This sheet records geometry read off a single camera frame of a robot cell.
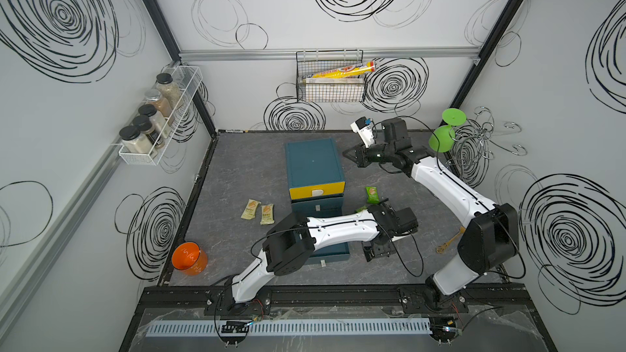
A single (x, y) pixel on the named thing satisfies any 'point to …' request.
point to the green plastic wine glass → (442, 138)
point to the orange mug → (187, 257)
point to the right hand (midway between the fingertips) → (345, 153)
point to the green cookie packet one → (372, 195)
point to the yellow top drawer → (334, 188)
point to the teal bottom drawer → (332, 253)
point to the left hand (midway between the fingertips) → (381, 239)
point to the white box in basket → (333, 90)
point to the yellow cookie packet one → (250, 209)
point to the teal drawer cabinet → (312, 163)
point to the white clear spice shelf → (187, 77)
